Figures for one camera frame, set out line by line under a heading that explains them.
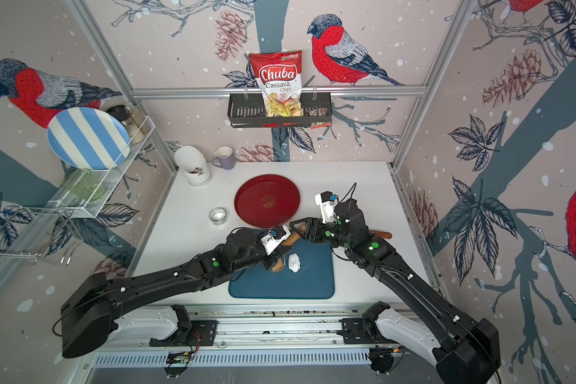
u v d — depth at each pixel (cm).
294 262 86
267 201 108
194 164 112
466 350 37
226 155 114
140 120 87
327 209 66
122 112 79
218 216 103
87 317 40
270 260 66
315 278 84
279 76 80
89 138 73
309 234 64
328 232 62
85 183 69
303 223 68
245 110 95
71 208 66
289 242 72
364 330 70
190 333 67
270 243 64
